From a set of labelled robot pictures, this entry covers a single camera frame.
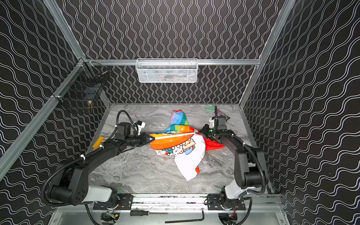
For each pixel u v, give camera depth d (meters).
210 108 1.17
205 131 0.82
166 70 1.35
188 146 0.89
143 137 0.81
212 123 0.86
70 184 0.43
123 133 0.69
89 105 0.83
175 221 0.70
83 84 0.95
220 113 1.13
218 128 0.73
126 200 0.76
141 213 0.70
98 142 0.98
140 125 0.81
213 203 0.73
